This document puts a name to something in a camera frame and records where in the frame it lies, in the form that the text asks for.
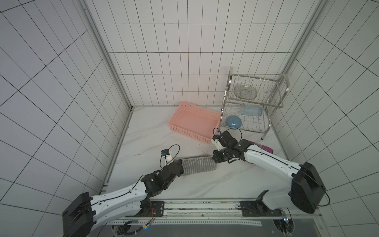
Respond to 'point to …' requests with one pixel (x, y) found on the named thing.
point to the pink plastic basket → (199, 123)
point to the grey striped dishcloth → (203, 163)
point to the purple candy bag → (264, 147)
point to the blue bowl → (233, 121)
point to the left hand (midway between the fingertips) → (179, 162)
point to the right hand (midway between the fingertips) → (209, 158)
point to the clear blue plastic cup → (251, 110)
